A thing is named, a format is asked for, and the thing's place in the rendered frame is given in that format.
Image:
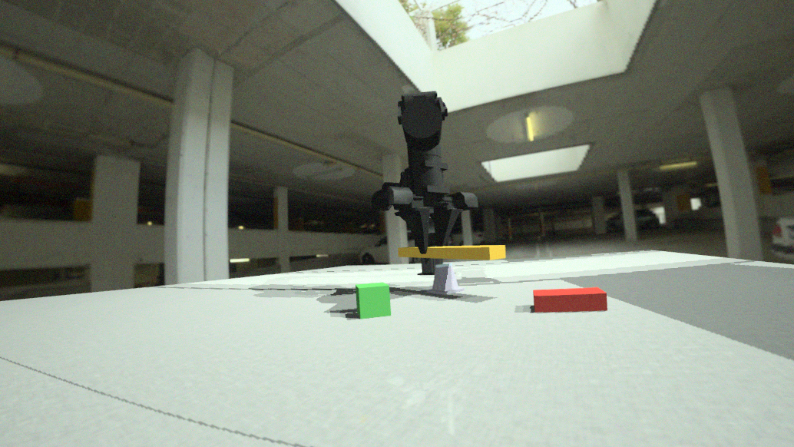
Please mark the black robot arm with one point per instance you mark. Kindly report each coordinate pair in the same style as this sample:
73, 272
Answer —
421, 116

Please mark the green cube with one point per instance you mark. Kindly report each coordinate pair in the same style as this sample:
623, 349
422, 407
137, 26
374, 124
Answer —
373, 300

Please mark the red rectangular block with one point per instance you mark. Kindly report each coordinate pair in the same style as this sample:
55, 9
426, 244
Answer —
568, 300

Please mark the yellow bar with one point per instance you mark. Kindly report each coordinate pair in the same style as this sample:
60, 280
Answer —
492, 252

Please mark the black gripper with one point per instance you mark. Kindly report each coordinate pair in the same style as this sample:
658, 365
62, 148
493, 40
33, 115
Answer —
426, 190

